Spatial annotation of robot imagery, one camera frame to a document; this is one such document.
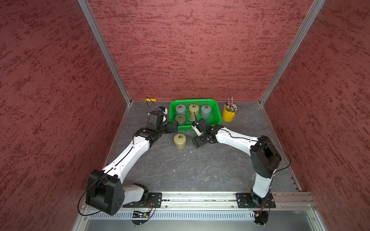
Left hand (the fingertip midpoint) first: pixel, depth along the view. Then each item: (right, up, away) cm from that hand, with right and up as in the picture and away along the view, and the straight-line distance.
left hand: (170, 126), depth 83 cm
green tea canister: (+5, +4, +14) cm, 16 cm away
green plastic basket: (+31, +6, +21) cm, 37 cm away
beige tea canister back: (+14, +12, +21) cm, 28 cm away
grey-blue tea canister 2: (+23, +10, +22) cm, 34 cm away
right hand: (+18, -10, +8) cm, 22 cm away
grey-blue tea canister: (+5, +12, +22) cm, 25 cm away
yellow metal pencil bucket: (+39, +6, +19) cm, 44 cm away
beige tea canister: (+5, -10, +4) cm, 12 cm away
